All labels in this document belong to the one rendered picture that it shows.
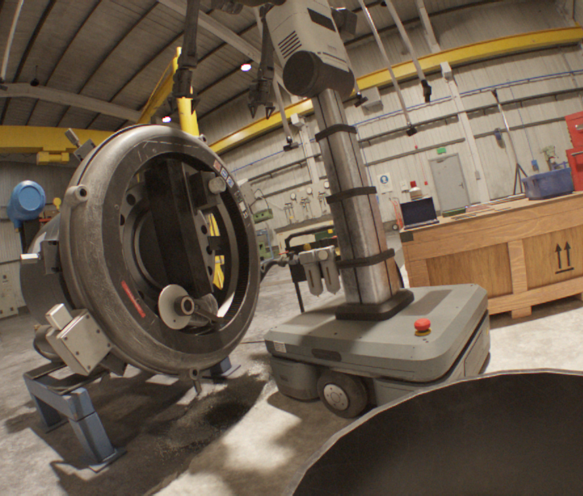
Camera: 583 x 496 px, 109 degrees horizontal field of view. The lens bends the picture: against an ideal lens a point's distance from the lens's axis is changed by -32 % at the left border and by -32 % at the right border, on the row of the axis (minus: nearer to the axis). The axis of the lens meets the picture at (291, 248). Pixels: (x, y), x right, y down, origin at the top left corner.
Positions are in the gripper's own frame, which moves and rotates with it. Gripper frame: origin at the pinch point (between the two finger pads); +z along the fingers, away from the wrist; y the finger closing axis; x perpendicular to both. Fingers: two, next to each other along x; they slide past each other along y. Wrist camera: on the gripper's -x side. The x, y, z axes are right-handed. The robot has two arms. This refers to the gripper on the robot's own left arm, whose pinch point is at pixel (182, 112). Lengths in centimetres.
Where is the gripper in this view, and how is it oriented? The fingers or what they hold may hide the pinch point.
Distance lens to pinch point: 145.7
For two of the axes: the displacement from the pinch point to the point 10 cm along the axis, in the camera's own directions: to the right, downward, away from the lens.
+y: -7.3, 1.9, -6.6
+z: -1.3, 9.1, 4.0
